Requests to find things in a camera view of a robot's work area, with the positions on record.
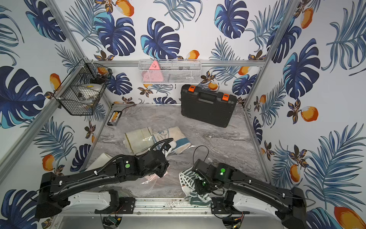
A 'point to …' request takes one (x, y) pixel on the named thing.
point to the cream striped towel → (138, 141)
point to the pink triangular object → (153, 75)
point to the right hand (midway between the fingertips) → (197, 189)
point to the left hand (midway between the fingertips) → (168, 161)
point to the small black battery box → (114, 118)
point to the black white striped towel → (187, 180)
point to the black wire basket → (80, 92)
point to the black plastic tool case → (211, 108)
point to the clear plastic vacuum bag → (170, 182)
